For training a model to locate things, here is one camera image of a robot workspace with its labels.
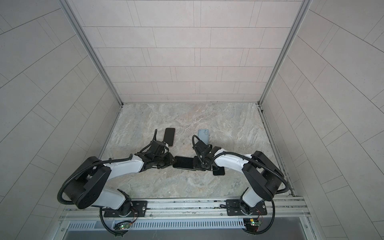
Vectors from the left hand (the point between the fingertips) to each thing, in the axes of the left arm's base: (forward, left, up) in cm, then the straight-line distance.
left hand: (180, 160), depth 87 cm
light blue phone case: (+17, -14, -1) cm, 22 cm away
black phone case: (-5, -5, 0) cm, 7 cm away
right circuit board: (-29, -36, 0) cm, 46 cm away
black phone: (-6, -23, 0) cm, 24 cm away
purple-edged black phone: (+16, +9, 0) cm, 18 cm away
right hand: (-5, -8, 0) cm, 9 cm away
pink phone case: (+16, +9, 0) cm, 18 cm away
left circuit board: (-32, +21, +4) cm, 38 cm away
